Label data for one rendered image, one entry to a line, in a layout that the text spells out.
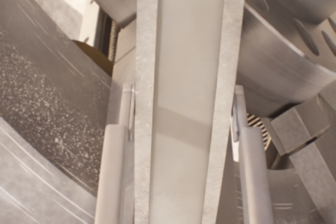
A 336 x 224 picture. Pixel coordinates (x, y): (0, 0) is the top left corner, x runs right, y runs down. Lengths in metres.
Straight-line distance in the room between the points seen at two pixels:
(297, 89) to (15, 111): 0.25
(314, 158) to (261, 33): 0.15
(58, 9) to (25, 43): 1.21
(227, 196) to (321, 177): 0.18
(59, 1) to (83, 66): 1.19
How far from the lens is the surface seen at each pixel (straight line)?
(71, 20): 1.45
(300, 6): 0.44
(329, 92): 0.67
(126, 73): 0.31
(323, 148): 0.48
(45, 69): 0.28
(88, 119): 0.29
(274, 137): 0.48
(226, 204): 0.29
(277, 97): 0.43
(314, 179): 0.47
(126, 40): 0.34
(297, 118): 0.47
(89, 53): 0.44
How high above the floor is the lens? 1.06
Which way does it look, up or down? 57 degrees down
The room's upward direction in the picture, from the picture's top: 93 degrees counter-clockwise
